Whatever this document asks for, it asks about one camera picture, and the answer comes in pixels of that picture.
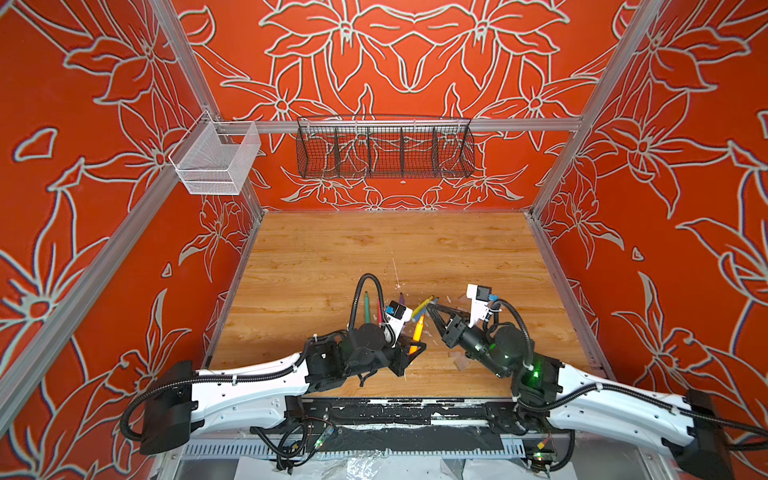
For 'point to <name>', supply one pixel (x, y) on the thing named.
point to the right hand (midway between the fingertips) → (424, 309)
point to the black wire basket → (385, 147)
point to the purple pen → (401, 298)
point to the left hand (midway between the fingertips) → (425, 345)
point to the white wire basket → (207, 166)
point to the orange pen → (417, 334)
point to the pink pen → (379, 313)
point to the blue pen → (424, 310)
